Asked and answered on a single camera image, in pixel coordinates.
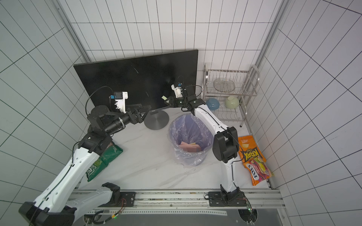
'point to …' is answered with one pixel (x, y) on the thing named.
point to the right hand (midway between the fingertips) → (161, 102)
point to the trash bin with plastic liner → (191, 140)
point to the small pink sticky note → (190, 148)
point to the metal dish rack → (230, 89)
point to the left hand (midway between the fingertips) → (145, 109)
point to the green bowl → (232, 102)
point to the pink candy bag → (258, 170)
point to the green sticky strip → (164, 97)
